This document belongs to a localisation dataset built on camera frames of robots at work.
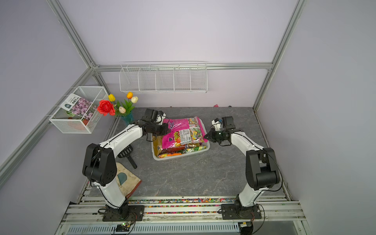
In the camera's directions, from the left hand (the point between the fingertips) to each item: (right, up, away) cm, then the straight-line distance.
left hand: (169, 131), depth 90 cm
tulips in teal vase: (-24, +12, -9) cm, 28 cm away
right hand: (+22, -3, 0) cm, 22 cm away
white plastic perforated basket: (+2, -14, -7) cm, 16 cm away
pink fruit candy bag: (+9, 0, -1) cm, 9 cm away
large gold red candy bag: (-7, -11, -4) cm, 13 cm away
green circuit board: (-20, -47, -19) cm, 54 cm away
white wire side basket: (-47, +6, -22) cm, 52 cm away
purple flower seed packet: (-43, +14, -16) cm, 48 cm away
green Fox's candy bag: (+14, -11, -5) cm, 18 cm away
